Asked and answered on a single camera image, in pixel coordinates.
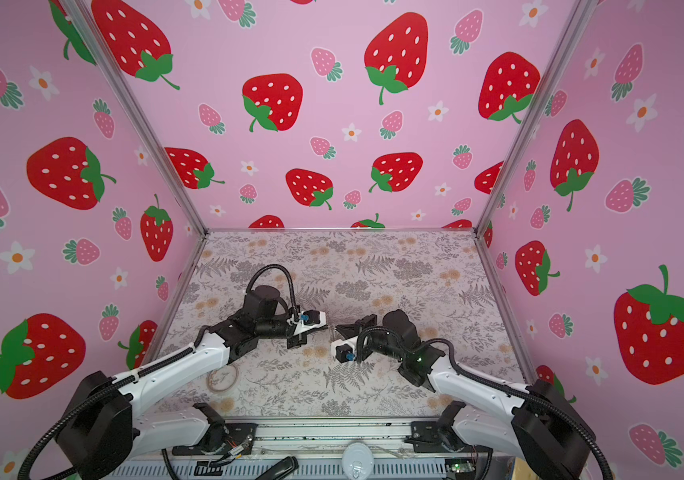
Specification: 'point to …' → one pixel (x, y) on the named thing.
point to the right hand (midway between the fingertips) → (340, 318)
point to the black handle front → (281, 470)
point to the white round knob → (357, 462)
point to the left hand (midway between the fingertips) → (324, 321)
